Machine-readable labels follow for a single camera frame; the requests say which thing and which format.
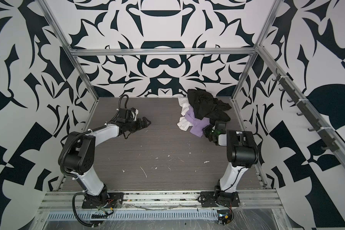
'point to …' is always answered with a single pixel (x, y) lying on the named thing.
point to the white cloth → (185, 104)
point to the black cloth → (205, 106)
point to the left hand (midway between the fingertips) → (147, 121)
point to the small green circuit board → (224, 216)
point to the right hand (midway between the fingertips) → (203, 126)
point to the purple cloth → (198, 124)
